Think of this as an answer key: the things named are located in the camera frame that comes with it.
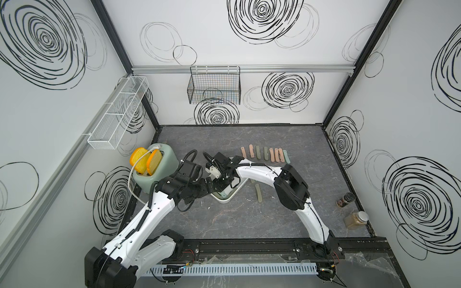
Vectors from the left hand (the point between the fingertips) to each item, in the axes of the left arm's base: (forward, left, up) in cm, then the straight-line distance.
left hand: (207, 190), depth 77 cm
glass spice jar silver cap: (-9, -63, -3) cm, 64 cm away
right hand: (+7, -3, -11) cm, 14 cm away
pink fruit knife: (+29, -37, -12) cm, 48 cm away
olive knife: (+5, -25, -13) cm, 28 cm away
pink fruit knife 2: (+29, -40, -12) cm, 51 cm away
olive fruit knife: (+29, -30, -12) cm, 44 cm away
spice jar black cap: (0, -63, -3) cm, 63 cm away
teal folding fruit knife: (+28, -43, -12) cm, 53 cm away
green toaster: (+10, +19, +2) cm, 22 cm away
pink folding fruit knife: (+28, -34, -12) cm, 46 cm away
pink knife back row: (+32, -22, -13) cm, 41 cm away
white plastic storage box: (+4, -9, -12) cm, 15 cm away
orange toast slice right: (+10, +24, +7) cm, 27 cm away
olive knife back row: (+29, -26, -12) cm, 41 cm away
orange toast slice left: (+9, +29, +6) cm, 31 cm away
